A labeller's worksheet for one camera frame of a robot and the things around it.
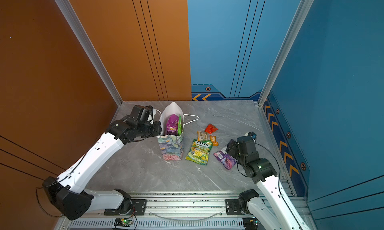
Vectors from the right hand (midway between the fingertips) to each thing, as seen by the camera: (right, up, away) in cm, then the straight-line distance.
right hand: (229, 146), depth 76 cm
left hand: (-34, +10, 0) cm, 35 cm away
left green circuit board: (-52, -35, -5) cm, 63 cm away
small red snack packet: (-7, +7, +24) cm, 26 cm away
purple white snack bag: (+1, -10, +11) cm, 15 cm away
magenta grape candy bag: (-31, +11, +7) cm, 33 cm away
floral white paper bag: (-30, +3, -2) cm, 30 cm away
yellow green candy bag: (-15, -6, +14) cm, 21 cm away
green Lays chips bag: (-26, +10, +6) cm, 29 cm away
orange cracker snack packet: (-13, +3, +21) cm, 25 cm away
